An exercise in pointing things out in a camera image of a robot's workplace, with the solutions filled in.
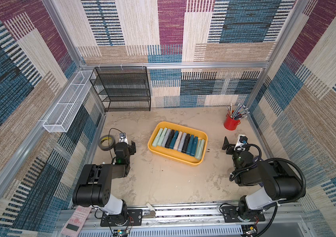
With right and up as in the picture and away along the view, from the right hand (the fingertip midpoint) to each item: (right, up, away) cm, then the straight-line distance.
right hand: (235, 139), depth 90 cm
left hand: (-67, -2, +4) cm, 67 cm away
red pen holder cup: (+4, +10, +18) cm, 20 cm away
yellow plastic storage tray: (-39, -2, +7) cm, 39 cm away
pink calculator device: (-84, -38, -18) cm, 94 cm away
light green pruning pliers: (-20, -7, +4) cm, 22 cm away
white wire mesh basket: (-91, +13, -18) cm, 93 cm away
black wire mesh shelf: (-73, +35, +19) cm, 83 cm away
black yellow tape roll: (-81, -7, +9) cm, 82 cm away
